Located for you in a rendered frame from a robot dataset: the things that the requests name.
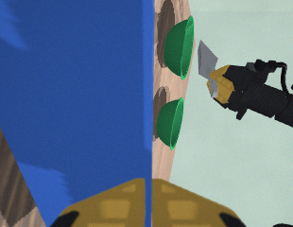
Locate green bowl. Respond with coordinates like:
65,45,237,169
156,97,184,150
164,16,194,80

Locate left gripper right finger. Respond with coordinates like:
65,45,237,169
151,179,240,227

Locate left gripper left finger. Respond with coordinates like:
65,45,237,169
60,178,146,227

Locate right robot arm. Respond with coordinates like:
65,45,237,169
246,60,293,227

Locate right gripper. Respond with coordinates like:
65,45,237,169
209,65,286,120

